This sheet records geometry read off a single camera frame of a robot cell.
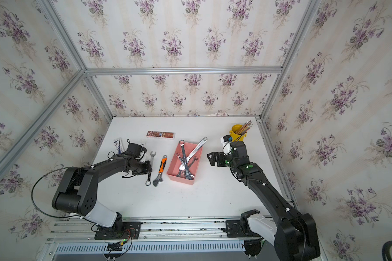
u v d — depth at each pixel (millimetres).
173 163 927
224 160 715
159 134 1077
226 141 718
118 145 1019
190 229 748
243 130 980
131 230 728
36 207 546
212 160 730
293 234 396
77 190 453
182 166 916
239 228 692
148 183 881
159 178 897
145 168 834
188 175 889
